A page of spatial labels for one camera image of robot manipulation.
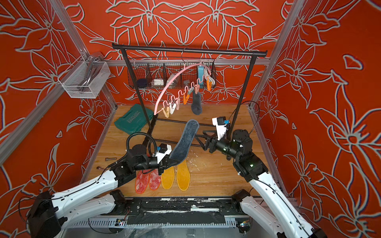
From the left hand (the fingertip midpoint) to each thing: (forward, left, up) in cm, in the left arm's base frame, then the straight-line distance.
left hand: (178, 159), depth 68 cm
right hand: (+6, -8, +12) cm, 15 cm away
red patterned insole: (-5, +22, -20) cm, 30 cm away
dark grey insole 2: (+34, -7, +2) cm, 35 cm away
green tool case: (+35, +38, -15) cm, 54 cm away
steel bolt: (+6, +47, -20) cm, 52 cm away
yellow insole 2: (-1, -1, -21) cm, 21 cm away
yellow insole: (-3, +7, -20) cm, 21 cm away
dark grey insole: (+1, -1, +5) cm, 5 cm away
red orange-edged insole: (-4, +14, -20) cm, 25 cm away
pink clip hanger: (+49, +10, +11) cm, 51 cm away
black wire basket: (+53, +10, +11) cm, 55 cm away
